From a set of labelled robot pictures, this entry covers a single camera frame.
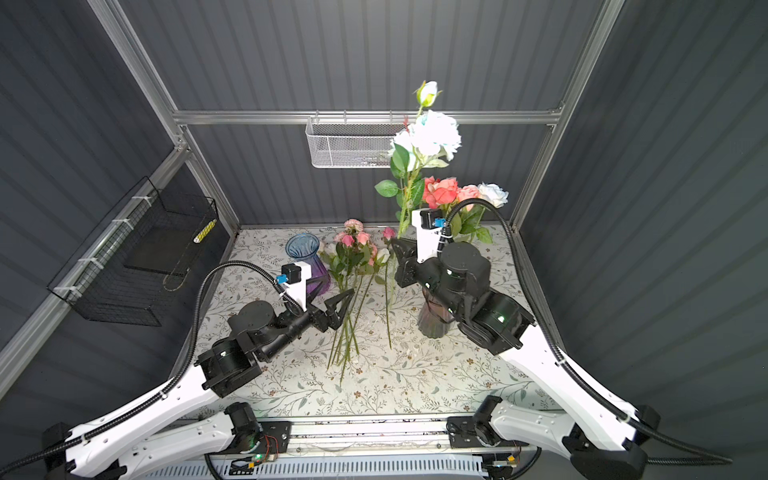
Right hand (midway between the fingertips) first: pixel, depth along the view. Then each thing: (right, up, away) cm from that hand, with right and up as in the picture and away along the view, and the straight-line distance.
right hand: (397, 243), depth 59 cm
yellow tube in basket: (-53, +4, +23) cm, 58 cm away
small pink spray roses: (-16, -4, +45) cm, 48 cm away
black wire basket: (-66, -7, +11) cm, 67 cm away
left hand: (-12, -9, +5) cm, 16 cm away
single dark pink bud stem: (-2, +5, +55) cm, 55 cm away
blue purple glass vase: (-27, 0, +30) cm, 41 cm away
